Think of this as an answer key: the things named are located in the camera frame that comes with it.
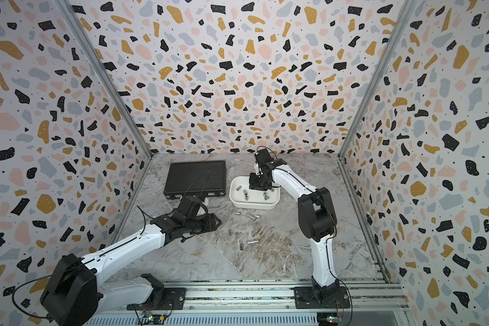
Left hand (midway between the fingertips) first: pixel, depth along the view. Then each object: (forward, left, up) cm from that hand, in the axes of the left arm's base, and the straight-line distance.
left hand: (220, 222), depth 83 cm
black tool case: (+25, +9, -2) cm, 27 cm away
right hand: (+18, -13, 0) cm, 22 cm away
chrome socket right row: (0, -3, -10) cm, 10 cm away
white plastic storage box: (+18, -8, -9) cm, 22 cm away
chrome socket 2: (+18, -10, -8) cm, 22 cm away
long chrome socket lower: (-5, -13, -10) cm, 17 cm away
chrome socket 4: (+10, -6, -10) cm, 15 cm away
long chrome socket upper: (+7, -13, -9) cm, 18 cm away
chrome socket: (+24, -6, -9) cm, 26 cm away
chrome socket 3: (+19, -20, -10) cm, 29 cm away
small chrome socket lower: (-6, -9, -10) cm, 15 cm away
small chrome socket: (+8, -16, -10) cm, 21 cm away
